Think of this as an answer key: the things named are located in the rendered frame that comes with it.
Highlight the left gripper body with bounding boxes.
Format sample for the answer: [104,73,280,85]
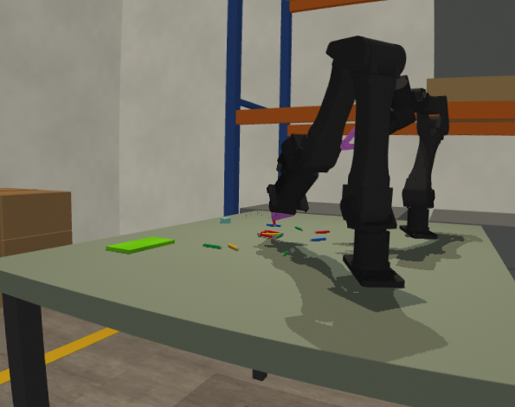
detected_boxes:
[267,178,309,215]

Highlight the green flat rectangular slab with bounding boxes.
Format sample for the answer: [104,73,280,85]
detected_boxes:
[106,237,175,254]

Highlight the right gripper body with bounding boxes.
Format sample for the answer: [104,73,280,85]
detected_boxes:
[389,118,399,135]

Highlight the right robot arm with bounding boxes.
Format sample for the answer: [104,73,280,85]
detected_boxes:
[390,75,449,239]

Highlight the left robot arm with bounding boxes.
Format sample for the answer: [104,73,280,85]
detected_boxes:
[275,36,406,287]

